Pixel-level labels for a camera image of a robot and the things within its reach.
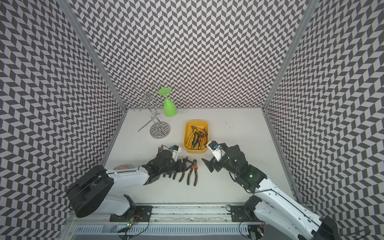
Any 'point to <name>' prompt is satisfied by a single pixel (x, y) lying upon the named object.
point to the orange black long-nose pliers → (195, 167)
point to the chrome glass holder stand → (159, 130)
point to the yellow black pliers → (191, 140)
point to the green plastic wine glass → (170, 108)
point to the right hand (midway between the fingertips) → (210, 154)
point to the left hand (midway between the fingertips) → (190, 166)
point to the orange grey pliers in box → (203, 133)
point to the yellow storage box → (187, 131)
